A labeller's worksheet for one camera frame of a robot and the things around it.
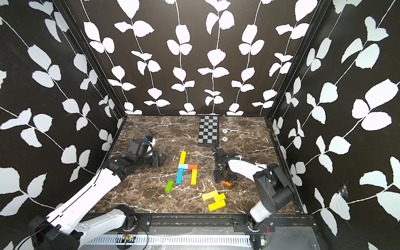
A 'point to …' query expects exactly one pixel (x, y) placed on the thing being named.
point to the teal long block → (179, 175)
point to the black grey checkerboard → (209, 131)
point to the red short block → (192, 166)
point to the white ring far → (224, 131)
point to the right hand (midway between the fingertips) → (221, 177)
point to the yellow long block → (182, 158)
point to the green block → (169, 186)
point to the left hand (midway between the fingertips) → (162, 155)
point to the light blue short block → (184, 166)
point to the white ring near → (224, 138)
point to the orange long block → (227, 183)
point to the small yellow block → (220, 197)
